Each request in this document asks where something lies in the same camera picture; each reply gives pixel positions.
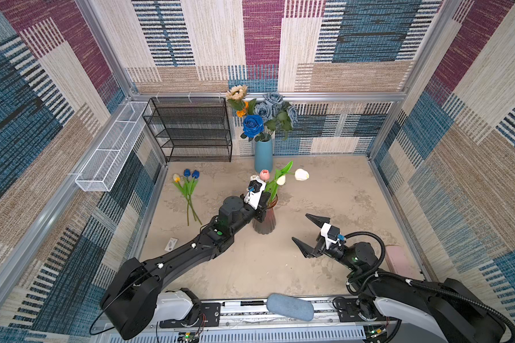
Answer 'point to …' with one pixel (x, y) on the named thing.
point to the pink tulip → (265, 175)
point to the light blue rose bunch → (276, 113)
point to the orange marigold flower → (240, 113)
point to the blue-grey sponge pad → (290, 306)
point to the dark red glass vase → (269, 224)
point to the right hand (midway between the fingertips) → (300, 227)
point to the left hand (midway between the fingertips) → (270, 191)
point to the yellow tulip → (177, 179)
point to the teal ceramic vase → (264, 156)
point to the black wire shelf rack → (191, 130)
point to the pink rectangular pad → (400, 263)
